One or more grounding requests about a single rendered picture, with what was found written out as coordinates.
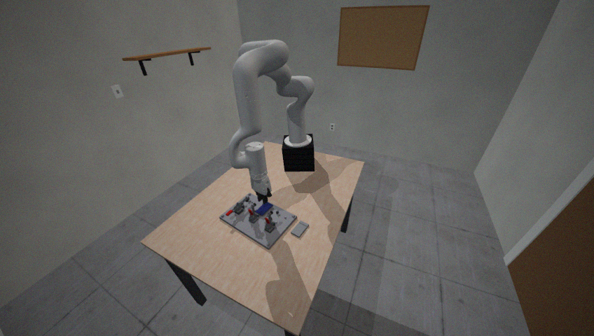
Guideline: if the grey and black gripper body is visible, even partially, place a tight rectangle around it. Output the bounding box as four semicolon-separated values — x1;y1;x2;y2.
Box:
251;175;272;195

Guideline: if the blue rectangular block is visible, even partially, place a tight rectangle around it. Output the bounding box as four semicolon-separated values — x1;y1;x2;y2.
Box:
256;202;273;216

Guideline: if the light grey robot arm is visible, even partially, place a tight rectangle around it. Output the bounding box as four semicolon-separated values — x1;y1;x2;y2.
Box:
228;40;315;179

